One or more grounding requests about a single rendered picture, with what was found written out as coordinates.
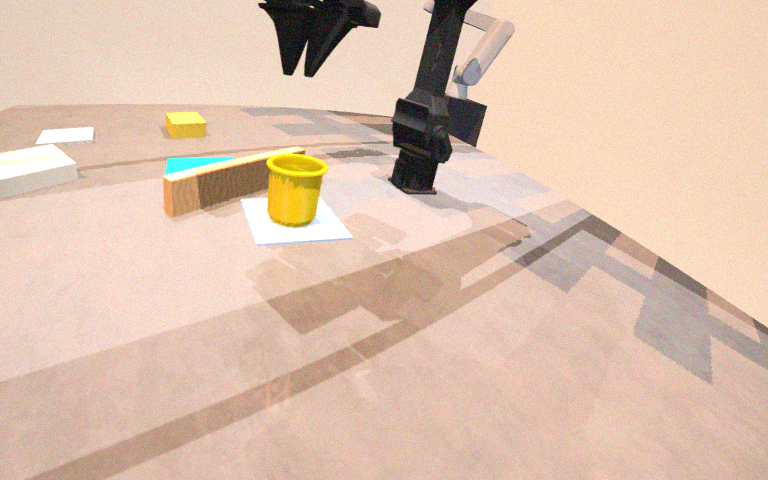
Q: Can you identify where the yellow block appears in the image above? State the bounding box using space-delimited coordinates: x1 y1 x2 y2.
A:
166 112 206 139

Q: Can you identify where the wooden bar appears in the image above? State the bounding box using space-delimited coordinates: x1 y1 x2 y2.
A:
163 147 306 217

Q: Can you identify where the yellow cup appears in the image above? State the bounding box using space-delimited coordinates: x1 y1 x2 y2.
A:
266 154 328 227

